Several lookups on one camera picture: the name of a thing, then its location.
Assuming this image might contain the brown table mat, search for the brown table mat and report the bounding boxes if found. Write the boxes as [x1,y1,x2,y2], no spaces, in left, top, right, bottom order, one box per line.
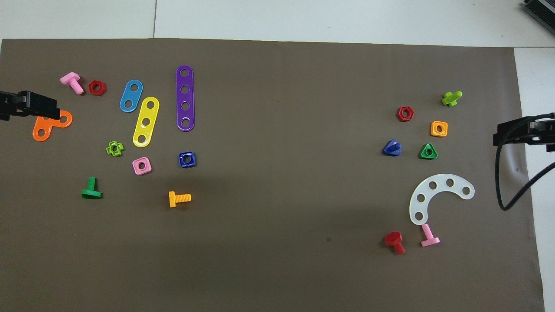
[0,38,546,312]

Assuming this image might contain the blue two-hole plastic plate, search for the blue two-hole plastic plate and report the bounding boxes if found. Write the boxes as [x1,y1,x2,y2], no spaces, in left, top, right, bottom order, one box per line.
[119,80,144,113]

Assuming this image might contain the light green cross screw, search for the light green cross screw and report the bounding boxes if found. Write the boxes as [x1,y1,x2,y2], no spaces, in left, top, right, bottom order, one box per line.
[441,91,463,107]

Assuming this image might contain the green triangular plastic nut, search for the green triangular plastic nut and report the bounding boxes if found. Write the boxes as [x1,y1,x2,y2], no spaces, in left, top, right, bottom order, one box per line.
[418,143,439,160]

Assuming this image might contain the purple four-hole plastic plate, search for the purple four-hole plastic plate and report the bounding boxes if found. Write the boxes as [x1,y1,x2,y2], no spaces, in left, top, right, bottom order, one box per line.
[176,65,196,132]

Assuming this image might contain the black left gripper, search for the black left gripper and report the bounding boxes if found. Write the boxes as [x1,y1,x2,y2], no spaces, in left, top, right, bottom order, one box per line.
[0,90,61,121]

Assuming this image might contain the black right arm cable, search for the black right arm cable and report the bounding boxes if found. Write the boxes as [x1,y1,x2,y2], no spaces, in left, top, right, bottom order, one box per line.
[495,142,555,211]

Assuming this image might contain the pink square plastic nut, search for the pink square plastic nut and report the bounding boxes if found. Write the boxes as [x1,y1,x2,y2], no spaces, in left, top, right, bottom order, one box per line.
[132,157,153,176]

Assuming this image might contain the yellow plastic screw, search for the yellow plastic screw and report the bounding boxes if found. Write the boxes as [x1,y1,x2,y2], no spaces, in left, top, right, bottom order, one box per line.
[168,191,192,208]

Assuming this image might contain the pink plastic screw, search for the pink plastic screw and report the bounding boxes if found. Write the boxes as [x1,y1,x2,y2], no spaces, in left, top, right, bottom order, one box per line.
[60,72,85,95]
[420,224,441,248]

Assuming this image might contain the white curved five-hole plate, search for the white curved five-hole plate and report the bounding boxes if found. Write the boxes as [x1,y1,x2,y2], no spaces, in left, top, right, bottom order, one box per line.
[409,174,476,226]

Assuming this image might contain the red plastic screw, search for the red plastic screw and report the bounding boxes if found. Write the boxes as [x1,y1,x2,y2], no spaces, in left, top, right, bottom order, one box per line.
[384,231,406,255]

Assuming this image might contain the yellow three-hole plastic plate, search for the yellow three-hole plastic plate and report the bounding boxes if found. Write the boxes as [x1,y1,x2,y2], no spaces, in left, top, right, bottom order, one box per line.
[132,97,160,148]

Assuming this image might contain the orange heart-shaped plastic plate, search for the orange heart-shaped plastic plate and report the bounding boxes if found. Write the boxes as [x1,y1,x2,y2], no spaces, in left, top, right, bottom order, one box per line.
[33,110,73,142]

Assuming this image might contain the dark green plastic screw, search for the dark green plastic screw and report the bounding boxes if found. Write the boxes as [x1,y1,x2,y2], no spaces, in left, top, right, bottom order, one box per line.
[81,177,103,200]

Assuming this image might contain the grey ribbed electronics box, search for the grey ribbed electronics box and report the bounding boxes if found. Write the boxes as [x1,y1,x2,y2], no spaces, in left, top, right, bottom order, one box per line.
[522,0,555,24]

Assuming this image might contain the blue plastic screw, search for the blue plastic screw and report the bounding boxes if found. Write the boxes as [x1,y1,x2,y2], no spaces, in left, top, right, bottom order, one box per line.
[382,139,403,157]

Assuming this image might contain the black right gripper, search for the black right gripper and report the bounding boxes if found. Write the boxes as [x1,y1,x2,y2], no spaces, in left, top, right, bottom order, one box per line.
[493,114,555,153]

